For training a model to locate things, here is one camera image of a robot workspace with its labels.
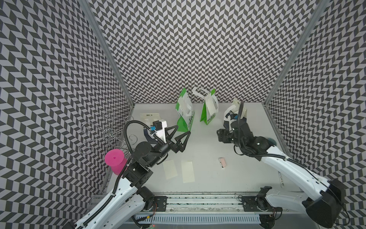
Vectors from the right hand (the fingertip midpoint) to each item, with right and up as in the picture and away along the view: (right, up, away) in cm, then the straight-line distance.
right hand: (223, 134), depth 78 cm
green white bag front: (-22, +6, +15) cm, 27 cm away
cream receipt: (-31, -22, +7) cm, 39 cm away
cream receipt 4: (-21, +16, +20) cm, 33 cm away
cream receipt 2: (-20, -24, +7) cm, 32 cm away
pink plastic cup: (-50, -8, -19) cm, 54 cm away
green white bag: (-7, +9, +21) cm, 24 cm away
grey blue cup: (+35, -6, +14) cm, 38 cm away
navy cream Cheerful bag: (-43, +9, +4) cm, 44 cm away
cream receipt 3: (-4, +18, +16) cm, 24 cm away
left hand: (-21, +3, -16) cm, 27 cm away
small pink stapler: (+1, -18, +7) cm, 19 cm away
